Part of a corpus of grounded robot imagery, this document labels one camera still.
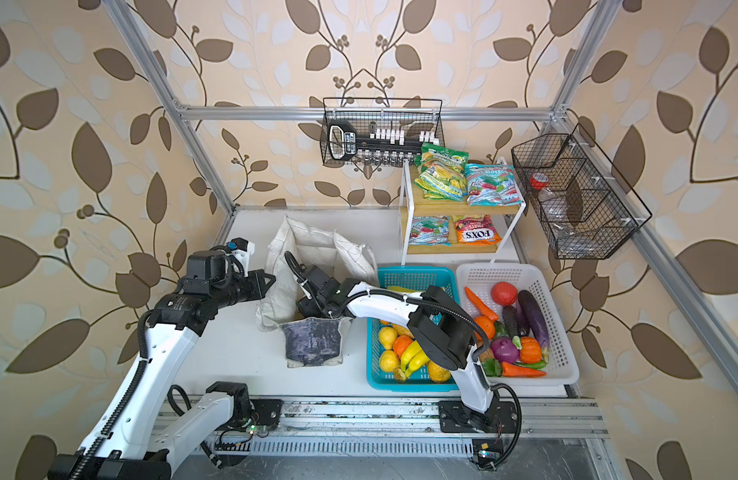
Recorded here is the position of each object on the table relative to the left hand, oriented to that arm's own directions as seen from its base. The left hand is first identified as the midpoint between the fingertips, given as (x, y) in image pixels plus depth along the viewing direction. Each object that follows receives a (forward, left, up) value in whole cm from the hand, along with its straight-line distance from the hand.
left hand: (275, 275), depth 74 cm
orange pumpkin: (-11, -67, -16) cm, 70 cm away
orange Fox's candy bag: (+22, -56, -5) cm, 60 cm away
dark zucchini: (-1, -65, -18) cm, 67 cm away
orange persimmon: (-10, -32, -17) cm, 38 cm away
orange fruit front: (-18, -42, -17) cm, 49 cm away
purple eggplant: (-2, -70, -15) cm, 72 cm away
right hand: (0, -6, -16) cm, 17 cm away
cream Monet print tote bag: (-13, -10, -8) cm, 18 cm away
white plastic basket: (-15, -74, -16) cm, 77 cm away
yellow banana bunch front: (-14, -36, -15) cm, 41 cm away
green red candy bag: (+20, -41, -4) cm, 46 cm away
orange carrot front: (-16, -61, -16) cm, 65 cm away
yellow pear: (-7, -29, -19) cm, 35 cm away
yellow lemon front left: (-14, -29, -18) cm, 37 cm away
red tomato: (+7, -65, -17) cm, 67 cm away
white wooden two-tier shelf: (+15, -34, +12) cm, 39 cm away
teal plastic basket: (+15, -40, -24) cm, 49 cm away
